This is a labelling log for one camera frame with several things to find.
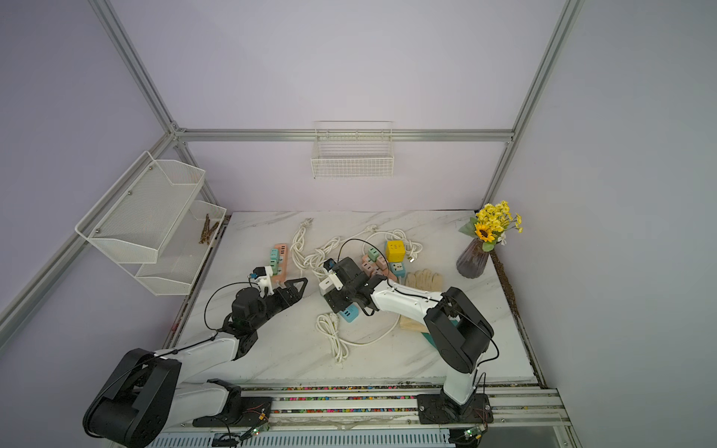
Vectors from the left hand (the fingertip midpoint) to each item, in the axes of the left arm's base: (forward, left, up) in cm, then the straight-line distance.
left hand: (301, 287), depth 87 cm
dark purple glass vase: (+12, -58, -2) cm, 59 cm away
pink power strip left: (+11, +10, -8) cm, 17 cm away
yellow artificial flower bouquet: (+12, -58, +17) cm, 62 cm away
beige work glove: (+8, -41, -9) cm, 43 cm away
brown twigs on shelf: (+21, +36, +4) cm, 42 cm away
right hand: (0, -12, -5) cm, 13 cm away
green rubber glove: (-13, -41, -10) cm, 44 cm away
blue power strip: (-5, -16, -8) cm, 18 cm away
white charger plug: (+3, -9, -2) cm, 10 cm away
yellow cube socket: (+16, -31, -1) cm, 35 cm away
